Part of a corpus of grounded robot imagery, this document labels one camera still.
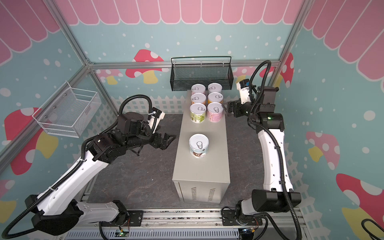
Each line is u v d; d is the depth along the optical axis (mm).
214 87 769
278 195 382
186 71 941
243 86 563
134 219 741
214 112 659
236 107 588
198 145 545
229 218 738
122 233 727
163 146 564
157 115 547
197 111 668
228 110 613
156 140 551
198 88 760
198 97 717
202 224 740
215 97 726
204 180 523
